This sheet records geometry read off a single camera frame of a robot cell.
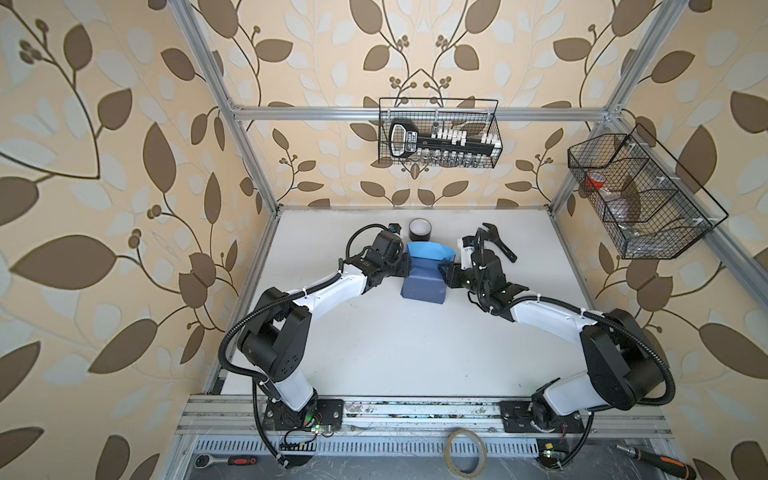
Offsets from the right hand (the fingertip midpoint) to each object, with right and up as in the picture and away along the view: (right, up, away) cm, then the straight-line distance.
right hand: (445, 268), depth 89 cm
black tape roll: (-6, +12, +25) cm, 29 cm away
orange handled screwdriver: (+47, -42, -22) cm, 67 cm away
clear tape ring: (+5, -41, -22) cm, 47 cm away
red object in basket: (+40, +24, -6) cm, 47 cm away
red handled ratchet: (-59, -43, -21) cm, 76 cm away
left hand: (-11, +3, 0) cm, 12 cm away
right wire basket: (+49, +16, -16) cm, 54 cm away
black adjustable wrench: (+22, +10, +23) cm, 33 cm away
